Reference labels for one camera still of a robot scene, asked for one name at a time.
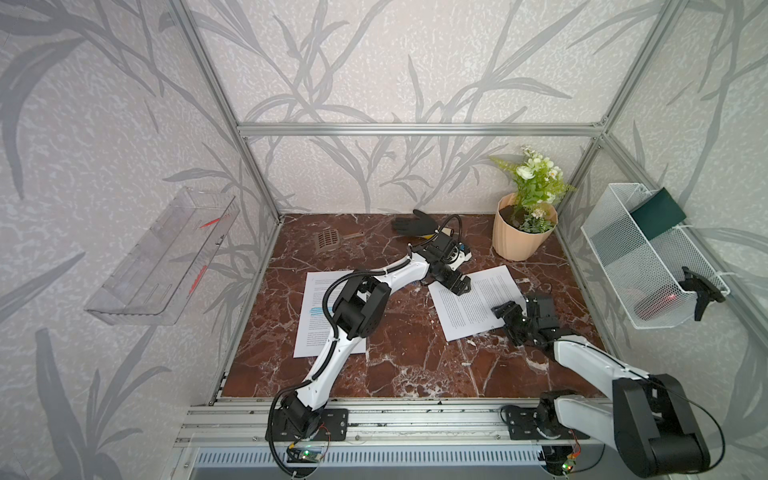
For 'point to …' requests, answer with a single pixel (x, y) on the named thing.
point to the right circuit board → (569, 464)
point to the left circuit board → (303, 455)
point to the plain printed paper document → (471, 313)
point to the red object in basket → (652, 306)
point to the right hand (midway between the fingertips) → (494, 313)
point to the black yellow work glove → (423, 227)
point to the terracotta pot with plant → (527, 215)
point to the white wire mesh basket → (643, 274)
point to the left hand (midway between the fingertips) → (460, 282)
